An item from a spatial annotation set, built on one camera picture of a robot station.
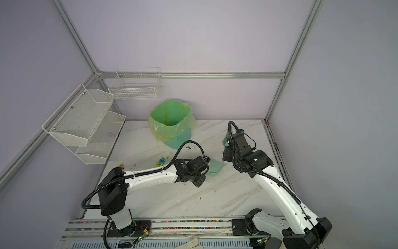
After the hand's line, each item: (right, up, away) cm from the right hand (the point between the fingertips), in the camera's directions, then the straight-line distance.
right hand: (226, 150), depth 73 cm
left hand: (-14, -16, +9) cm, 23 cm away
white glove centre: (-17, -43, -3) cm, 46 cm away
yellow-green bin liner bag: (-35, +19, +32) cm, 51 cm away
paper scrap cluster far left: (-38, -9, +25) cm, 46 cm away
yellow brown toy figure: (-63, -11, +20) cm, 67 cm away
